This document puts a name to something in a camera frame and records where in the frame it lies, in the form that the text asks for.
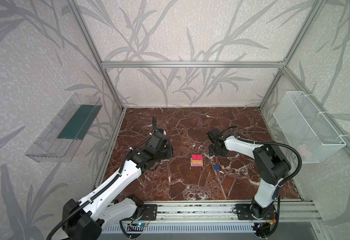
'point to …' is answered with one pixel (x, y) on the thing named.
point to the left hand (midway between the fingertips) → (174, 145)
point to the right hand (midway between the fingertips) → (214, 148)
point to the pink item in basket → (302, 148)
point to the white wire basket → (306, 128)
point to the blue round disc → (216, 167)
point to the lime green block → (196, 160)
